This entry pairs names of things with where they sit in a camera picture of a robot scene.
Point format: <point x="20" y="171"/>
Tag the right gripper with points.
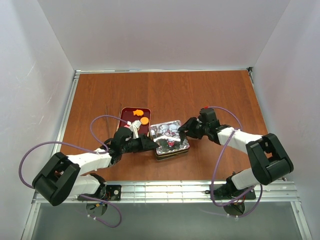
<point x="195" y="127"/>

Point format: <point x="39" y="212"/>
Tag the metal tongs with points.
<point x="112" y="123"/>

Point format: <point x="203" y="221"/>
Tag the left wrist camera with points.
<point x="134" y="127"/>

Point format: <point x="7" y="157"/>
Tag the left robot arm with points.
<point x="65" y="176"/>

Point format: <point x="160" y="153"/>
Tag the dark red tray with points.
<point x="126" y="114"/>

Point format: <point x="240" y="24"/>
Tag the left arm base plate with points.
<point x="110" y="192"/>

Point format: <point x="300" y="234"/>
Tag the fish shaped cookie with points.
<point x="138" y="112"/>

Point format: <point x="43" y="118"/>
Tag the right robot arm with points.
<point x="268" y="159"/>

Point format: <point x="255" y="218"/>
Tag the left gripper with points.
<point x="141" y="142"/>

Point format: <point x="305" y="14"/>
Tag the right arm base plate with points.
<point x="221" y="193"/>

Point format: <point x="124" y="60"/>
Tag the aluminium table frame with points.
<point x="180" y="209"/>

